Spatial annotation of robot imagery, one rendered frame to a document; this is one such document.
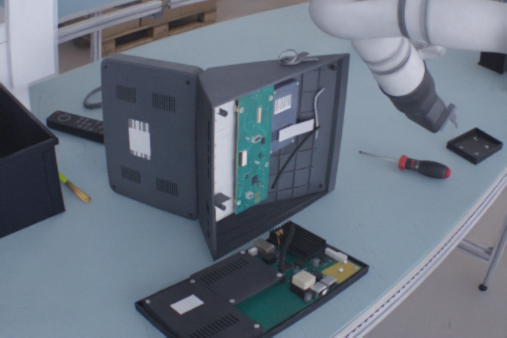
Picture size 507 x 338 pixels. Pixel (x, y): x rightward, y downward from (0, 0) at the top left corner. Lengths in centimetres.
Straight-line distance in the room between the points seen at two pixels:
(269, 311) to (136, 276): 17
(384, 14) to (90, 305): 47
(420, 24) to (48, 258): 54
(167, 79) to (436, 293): 171
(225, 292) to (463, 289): 173
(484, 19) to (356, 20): 16
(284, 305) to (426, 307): 154
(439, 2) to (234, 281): 38
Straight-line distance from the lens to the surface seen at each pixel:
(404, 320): 210
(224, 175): 71
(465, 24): 62
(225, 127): 68
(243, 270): 69
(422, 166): 94
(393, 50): 74
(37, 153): 77
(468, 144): 108
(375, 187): 91
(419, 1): 63
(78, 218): 81
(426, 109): 85
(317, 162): 84
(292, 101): 75
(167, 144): 76
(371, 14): 65
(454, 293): 227
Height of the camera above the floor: 147
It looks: 26 degrees down
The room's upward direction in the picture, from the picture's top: 3 degrees clockwise
